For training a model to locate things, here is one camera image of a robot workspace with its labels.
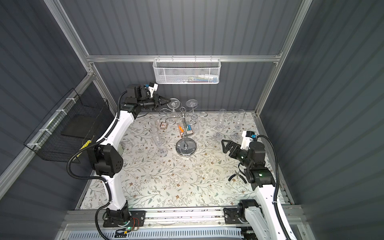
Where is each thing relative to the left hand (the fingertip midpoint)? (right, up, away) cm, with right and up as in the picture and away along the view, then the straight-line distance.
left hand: (171, 100), depth 81 cm
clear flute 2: (+12, -1, +3) cm, 12 cm away
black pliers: (+38, -43, +7) cm, 58 cm away
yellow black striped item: (-38, -23, -12) cm, 46 cm away
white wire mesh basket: (+6, +33, +43) cm, 54 cm away
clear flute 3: (+43, -21, +24) cm, 53 cm away
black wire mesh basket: (-49, -11, -3) cm, 50 cm away
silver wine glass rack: (+7, -28, +17) cm, 34 cm away
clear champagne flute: (-8, -31, +17) cm, 36 cm away
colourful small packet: (+6, -17, +30) cm, 35 cm away
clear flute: (+1, -2, +1) cm, 3 cm away
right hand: (+31, -24, -7) cm, 39 cm away
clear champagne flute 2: (-17, -12, +28) cm, 35 cm away
